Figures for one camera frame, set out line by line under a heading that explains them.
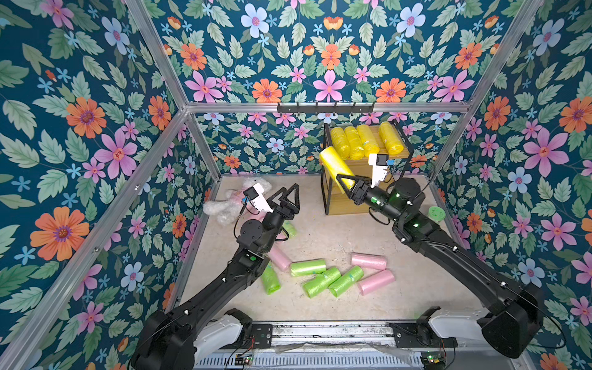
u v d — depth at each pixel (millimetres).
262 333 745
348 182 623
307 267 846
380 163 578
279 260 884
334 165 644
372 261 862
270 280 821
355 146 769
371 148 777
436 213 932
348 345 722
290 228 973
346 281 821
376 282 823
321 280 826
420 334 670
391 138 811
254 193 614
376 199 581
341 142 766
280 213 624
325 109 930
